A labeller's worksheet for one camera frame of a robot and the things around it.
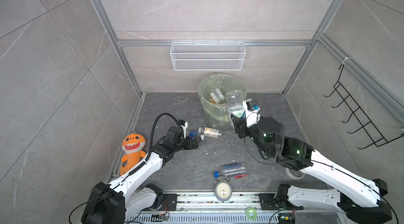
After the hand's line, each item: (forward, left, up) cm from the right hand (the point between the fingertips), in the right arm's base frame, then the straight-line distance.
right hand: (237, 113), depth 63 cm
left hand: (+3, +19, -24) cm, 31 cm away
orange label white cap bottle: (+9, +11, -31) cm, 34 cm away
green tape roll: (-31, -8, -37) cm, 49 cm away
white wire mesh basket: (+52, +11, -6) cm, 53 cm away
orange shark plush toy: (+1, +53, -27) cm, 60 cm away
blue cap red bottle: (-13, -2, -34) cm, 36 cm away
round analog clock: (-22, +6, -32) cm, 39 cm away
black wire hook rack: (-11, -53, -4) cm, 54 cm away
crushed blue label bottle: (+8, +22, -30) cm, 38 cm away
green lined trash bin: (+30, +8, -16) cm, 35 cm away
